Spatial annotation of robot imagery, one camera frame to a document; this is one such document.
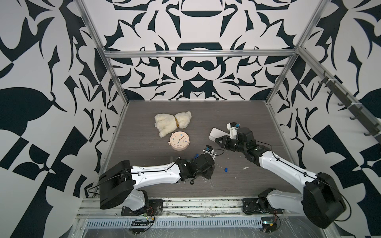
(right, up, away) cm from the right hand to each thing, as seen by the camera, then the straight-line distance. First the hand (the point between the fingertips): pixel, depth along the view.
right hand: (215, 138), depth 82 cm
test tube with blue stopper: (-2, -24, -1) cm, 24 cm away
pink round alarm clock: (-21, -4, +13) cm, 25 cm away
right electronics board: (+24, -39, -11) cm, 47 cm away
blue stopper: (+7, -19, +5) cm, 21 cm away
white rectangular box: (+3, +1, +14) cm, 14 cm away
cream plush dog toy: (-29, +8, +12) cm, 32 cm away
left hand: (-2, -13, -4) cm, 14 cm away
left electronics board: (-38, -41, -10) cm, 57 cm away
